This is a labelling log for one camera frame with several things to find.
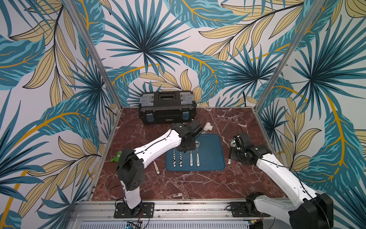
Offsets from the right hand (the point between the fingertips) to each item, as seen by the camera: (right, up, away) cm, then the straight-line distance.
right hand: (234, 154), depth 82 cm
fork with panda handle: (-46, -10, +5) cm, 47 cm away
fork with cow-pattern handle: (-35, -5, +8) cm, 37 cm away
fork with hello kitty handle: (-25, -5, +8) cm, 26 cm away
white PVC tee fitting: (-11, +15, +23) cm, 30 cm away
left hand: (-26, +3, -1) cm, 27 cm away
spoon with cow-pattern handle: (-31, -5, +7) cm, 32 cm away
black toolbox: (-41, +28, +14) cm, 51 cm away
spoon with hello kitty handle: (-20, +4, +14) cm, 25 cm away
